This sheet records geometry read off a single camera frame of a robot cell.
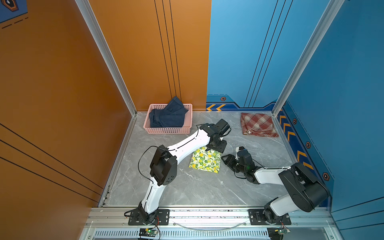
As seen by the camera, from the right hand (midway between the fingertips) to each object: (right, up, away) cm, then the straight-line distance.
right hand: (221, 160), depth 91 cm
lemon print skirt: (-9, 0, 0) cm, 9 cm away
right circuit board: (+23, -30, -21) cm, 43 cm away
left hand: (-1, +9, -5) cm, 10 cm away
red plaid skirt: (+30, +22, +17) cm, 41 cm away
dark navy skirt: (-34, +29, +20) cm, 48 cm away
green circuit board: (-38, -30, -21) cm, 53 cm away
